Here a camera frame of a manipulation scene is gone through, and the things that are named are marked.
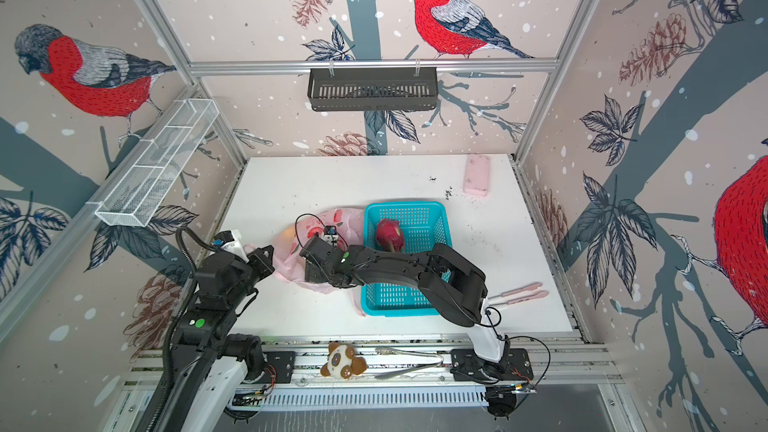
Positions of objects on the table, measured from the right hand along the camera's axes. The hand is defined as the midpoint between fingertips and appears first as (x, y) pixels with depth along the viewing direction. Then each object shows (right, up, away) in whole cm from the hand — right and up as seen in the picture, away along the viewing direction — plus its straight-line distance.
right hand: (313, 273), depth 85 cm
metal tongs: (+24, -18, -8) cm, 31 cm away
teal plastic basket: (+34, +11, +16) cm, 39 cm away
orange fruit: (-9, +10, +7) cm, 16 cm away
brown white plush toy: (+11, -18, -13) cm, 25 cm away
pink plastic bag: (+9, +14, +2) cm, 17 cm away
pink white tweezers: (+59, -5, 0) cm, 59 cm away
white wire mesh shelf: (-40, +27, -11) cm, 49 cm away
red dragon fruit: (+22, +10, +5) cm, 25 cm away
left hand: (-8, +10, -9) cm, 16 cm away
